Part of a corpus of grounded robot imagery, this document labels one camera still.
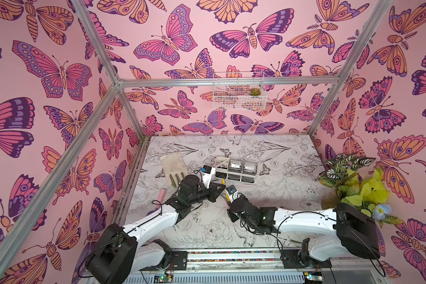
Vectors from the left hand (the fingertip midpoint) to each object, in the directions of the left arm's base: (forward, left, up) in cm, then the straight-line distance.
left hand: (226, 186), depth 79 cm
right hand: (-4, -1, -7) cm, 8 cm away
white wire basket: (+47, -8, +18) cm, 51 cm away
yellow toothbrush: (+1, +1, +2) cm, 2 cm away
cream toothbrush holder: (+13, -6, -7) cm, 15 cm away
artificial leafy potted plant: (-7, -55, +6) cm, 55 cm away
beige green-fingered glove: (+20, +29, -15) cm, 38 cm away
